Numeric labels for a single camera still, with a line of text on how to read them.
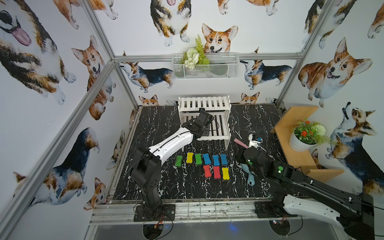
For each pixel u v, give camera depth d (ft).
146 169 1.50
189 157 3.03
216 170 2.86
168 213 2.40
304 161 2.74
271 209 2.19
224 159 2.96
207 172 2.83
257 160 1.75
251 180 2.66
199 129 2.03
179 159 3.01
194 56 2.60
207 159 2.98
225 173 2.82
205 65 2.75
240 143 3.19
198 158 3.00
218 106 2.75
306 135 2.51
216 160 2.95
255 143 2.14
